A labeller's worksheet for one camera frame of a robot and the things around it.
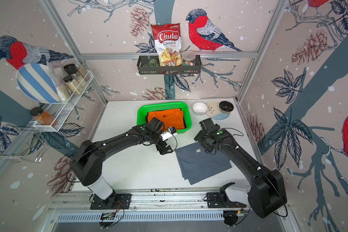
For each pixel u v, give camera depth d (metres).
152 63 0.92
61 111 0.67
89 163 0.45
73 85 0.76
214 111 1.13
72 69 0.78
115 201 0.68
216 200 0.73
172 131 0.76
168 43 0.81
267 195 0.39
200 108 1.12
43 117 0.62
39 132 0.60
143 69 0.88
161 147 0.76
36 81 0.66
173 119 1.04
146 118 1.06
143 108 1.06
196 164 0.86
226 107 1.10
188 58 0.81
